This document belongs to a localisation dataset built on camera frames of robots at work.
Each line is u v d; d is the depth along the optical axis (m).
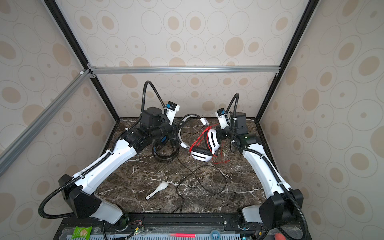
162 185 0.85
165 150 1.02
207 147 0.62
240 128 0.58
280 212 0.40
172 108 0.60
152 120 0.53
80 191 0.39
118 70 0.90
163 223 0.75
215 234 0.71
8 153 0.51
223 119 0.68
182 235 0.71
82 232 0.70
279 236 0.67
